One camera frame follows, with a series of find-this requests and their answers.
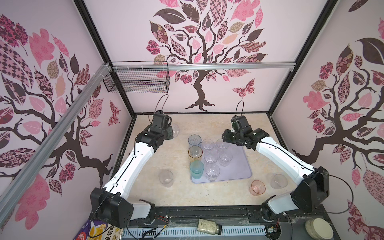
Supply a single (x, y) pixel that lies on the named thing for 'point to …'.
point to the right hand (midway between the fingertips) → (225, 134)
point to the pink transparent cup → (257, 187)
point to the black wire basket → (138, 77)
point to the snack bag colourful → (96, 230)
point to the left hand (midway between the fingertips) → (167, 132)
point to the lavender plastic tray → (239, 168)
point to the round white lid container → (319, 228)
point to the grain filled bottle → (207, 227)
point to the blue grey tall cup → (194, 139)
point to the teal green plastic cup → (197, 168)
